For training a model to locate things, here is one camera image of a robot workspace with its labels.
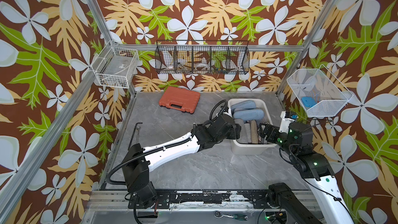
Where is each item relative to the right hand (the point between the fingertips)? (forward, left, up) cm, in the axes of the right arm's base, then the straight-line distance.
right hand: (265, 125), depth 70 cm
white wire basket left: (+35, +77, +8) cm, 85 cm away
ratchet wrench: (-32, +22, -26) cm, 46 cm away
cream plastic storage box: (-3, +2, -19) cm, 19 cm away
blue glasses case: (+21, +1, -10) cm, 23 cm away
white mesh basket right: (+25, -36, +2) cm, 44 cm away
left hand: (+2, +12, -3) cm, 12 cm away
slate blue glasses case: (+12, +3, -8) cm, 15 cm away
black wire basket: (+48, +28, +5) cm, 56 cm away
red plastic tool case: (+36, +40, -22) cm, 58 cm away
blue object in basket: (+15, -27, -1) cm, 31 cm away
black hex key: (+11, +73, -27) cm, 79 cm away
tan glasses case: (+2, +2, -11) cm, 11 cm away
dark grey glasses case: (0, +7, -13) cm, 15 cm away
